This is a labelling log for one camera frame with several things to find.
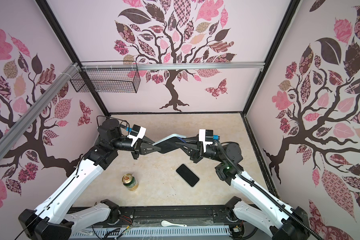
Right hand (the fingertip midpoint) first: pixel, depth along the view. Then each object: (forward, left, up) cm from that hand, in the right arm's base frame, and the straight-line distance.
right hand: (178, 142), depth 52 cm
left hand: (+2, +7, -7) cm, 10 cm away
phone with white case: (+5, -3, -43) cm, 43 cm away
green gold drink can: (-3, +26, -32) cm, 41 cm away
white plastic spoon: (-20, +7, -41) cm, 46 cm away
